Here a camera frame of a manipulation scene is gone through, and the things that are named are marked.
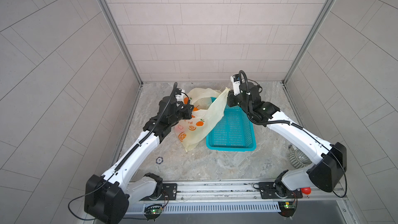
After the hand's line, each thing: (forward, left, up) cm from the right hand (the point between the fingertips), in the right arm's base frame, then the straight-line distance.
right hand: (226, 91), depth 77 cm
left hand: (-5, +15, -3) cm, 16 cm away
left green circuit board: (-44, +36, -23) cm, 61 cm away
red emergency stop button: (-41, -32, -25) cm, 57 cm away
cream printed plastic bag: (-8, +10, -3) cm, 13 cm away
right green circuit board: (-46, -22, -28) cm, 59 cm away
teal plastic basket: (-9, -6, -27) cm, 29 cm away
